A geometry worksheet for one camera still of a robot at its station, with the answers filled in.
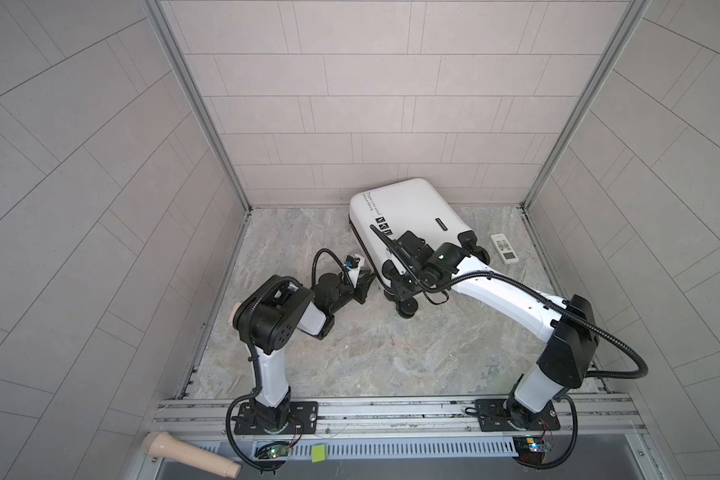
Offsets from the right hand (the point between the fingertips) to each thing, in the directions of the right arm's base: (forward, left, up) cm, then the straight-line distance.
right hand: (396, 288), depth 79 cm
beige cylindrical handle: (-30, +53, -9) cm, 62 cm away
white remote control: (+19, -40, -12) cm, 46 cm away
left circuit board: (-32, +30, -10) cm, 45 cm away
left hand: (+10, +4, -7) cm, 13 cm away
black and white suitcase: (+25, -7, +6) cm, 27 cm away
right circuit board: (-35, -28, -15) cm, 47 cm away
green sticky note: (-33, +21, -12) cm, 41 cm away
